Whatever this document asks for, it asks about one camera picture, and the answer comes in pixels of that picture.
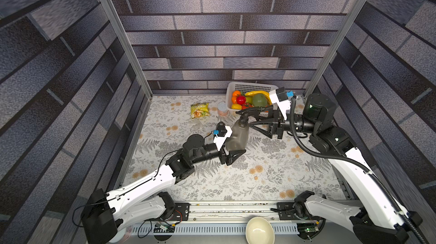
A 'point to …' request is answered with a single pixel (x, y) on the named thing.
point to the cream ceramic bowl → (260, 230)
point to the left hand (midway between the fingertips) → (240, 143)
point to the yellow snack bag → (199, 109)
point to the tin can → (222, 110)
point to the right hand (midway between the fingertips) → (248, 119)
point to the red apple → (240, 100)
